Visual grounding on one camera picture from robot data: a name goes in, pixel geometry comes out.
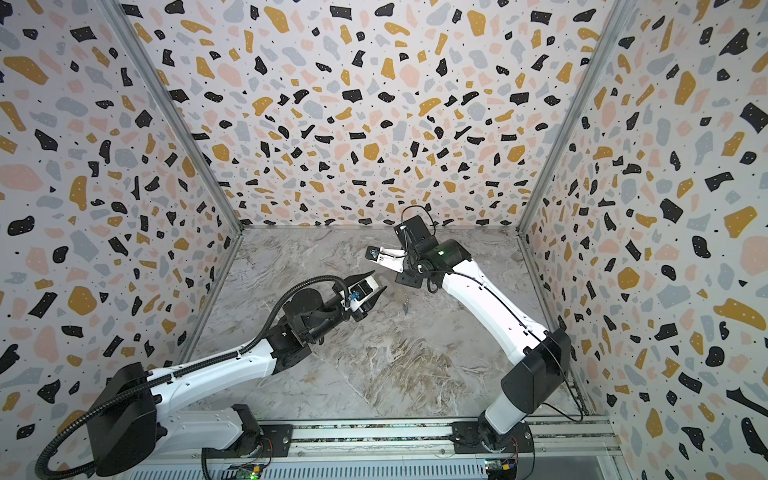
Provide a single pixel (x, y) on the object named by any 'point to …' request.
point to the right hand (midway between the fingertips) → (403, 255)
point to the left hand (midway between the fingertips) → (379, 271)
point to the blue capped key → (406, 309)
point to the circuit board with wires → (248, 471)
